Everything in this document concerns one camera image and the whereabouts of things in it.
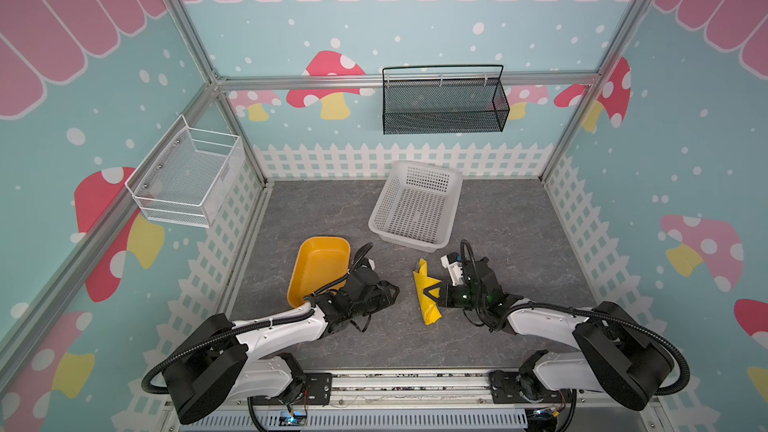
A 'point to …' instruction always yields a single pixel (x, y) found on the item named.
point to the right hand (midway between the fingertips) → (422, 291)
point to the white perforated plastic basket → (418, 205)
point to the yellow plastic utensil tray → (317, 261)
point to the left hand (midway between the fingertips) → (397, 297)
